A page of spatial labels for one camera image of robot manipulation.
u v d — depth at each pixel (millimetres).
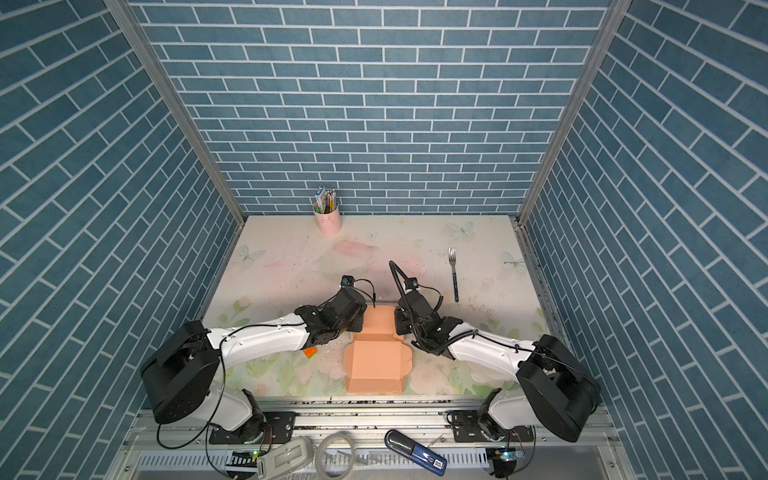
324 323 654
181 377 425
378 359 849
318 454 685
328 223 1116
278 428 736
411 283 759
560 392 426
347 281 780
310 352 858
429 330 650
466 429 737
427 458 668
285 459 679
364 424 760
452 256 1083
